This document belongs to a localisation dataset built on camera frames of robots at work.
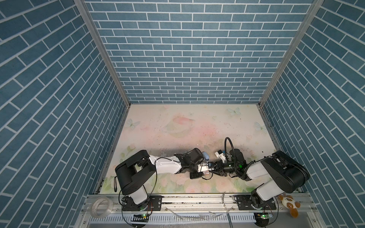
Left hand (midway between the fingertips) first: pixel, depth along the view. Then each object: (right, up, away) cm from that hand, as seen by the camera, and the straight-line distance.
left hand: (202, 171), depth 85 cm
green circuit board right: (+29, -19, -14) cm, 38 cm away
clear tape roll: (-54, -14, -12) cm, 57 cm away
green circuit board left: (-32, -19, -13) cm, 39 cm away
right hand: (+3, +2, -2) cm, 4 cm away
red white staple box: (+1, +4, -9) cm, 10 cm away
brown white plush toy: (+43, -11, -13) cm, 46 cm away
